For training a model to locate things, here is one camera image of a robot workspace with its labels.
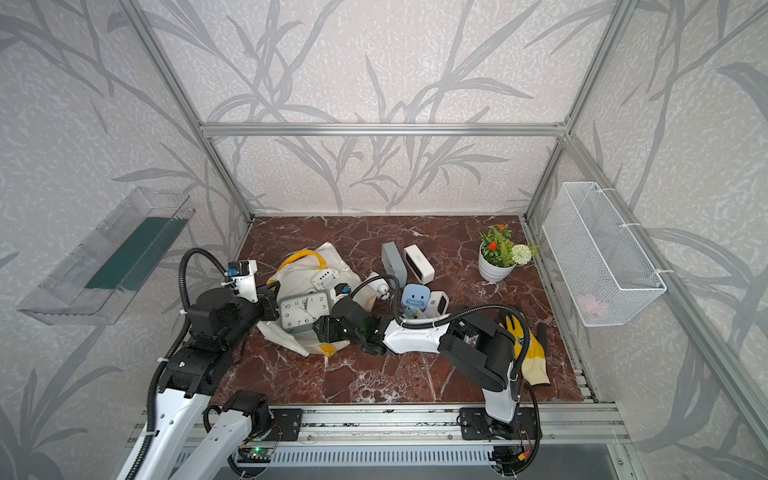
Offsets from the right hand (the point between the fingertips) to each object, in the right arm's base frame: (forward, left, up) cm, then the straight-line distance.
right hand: (318, 324), depth 82 cm
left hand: (+3, +6, +16) cm, 18 cm away
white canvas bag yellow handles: (+17, +11, -1) cm, 20 cm away
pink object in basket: (0, -69, +12) cm, 70 cm away
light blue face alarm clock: (+12, -28, -5) cm, 31 cm away
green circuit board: (-29, +13, -11) cm, 33 cm away
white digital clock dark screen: (+22, -29, -3) cm, 36 cm away
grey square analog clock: (+20, -21, +1) cm, 29 cm away
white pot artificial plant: (+20, -53, +4) cm, 57 cm away
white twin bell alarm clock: (+13, -17, -2) cm, 21 cm away
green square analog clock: (+5, +8, -4) cm, 10 cm away
